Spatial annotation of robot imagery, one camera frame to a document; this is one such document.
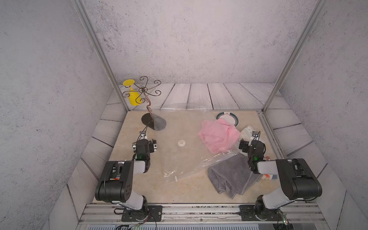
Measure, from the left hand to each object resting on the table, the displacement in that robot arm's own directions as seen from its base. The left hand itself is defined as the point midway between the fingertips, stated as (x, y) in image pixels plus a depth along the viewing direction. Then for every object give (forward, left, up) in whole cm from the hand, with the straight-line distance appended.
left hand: (147, 140), depth 94 cm
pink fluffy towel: (+3, -48, -2) cm, 48 cm away
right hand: (-2, -68, +1) cm, 68 cm away
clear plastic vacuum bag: (-7, -26, -8) cm, 28 cm away
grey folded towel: (-23, -52, -4) cm, 57 cm away
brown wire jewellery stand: (+23, +5, -5) cm, 24 cm away
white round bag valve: (+1, -22, -5) cm, 23 cm away
